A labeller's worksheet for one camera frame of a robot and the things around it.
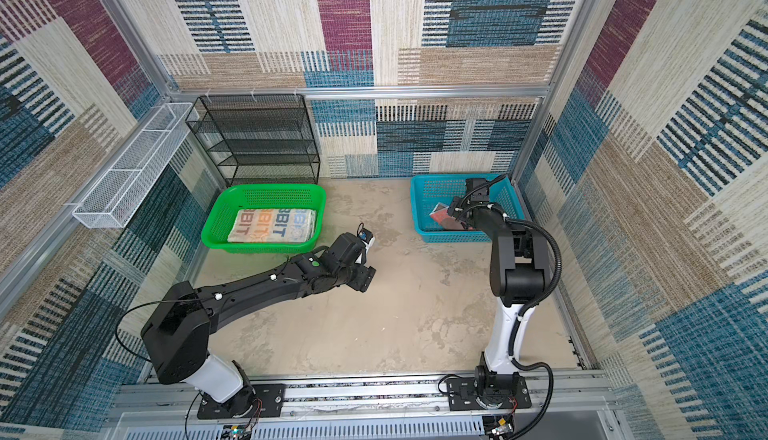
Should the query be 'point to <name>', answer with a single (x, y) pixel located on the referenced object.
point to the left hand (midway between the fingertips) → (365, 264)
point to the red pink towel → (440, 213)
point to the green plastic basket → (232, 197)
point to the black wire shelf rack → (258, 139)
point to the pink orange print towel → (273, 225)
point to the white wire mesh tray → (112, 200)
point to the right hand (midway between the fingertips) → (467, 213)
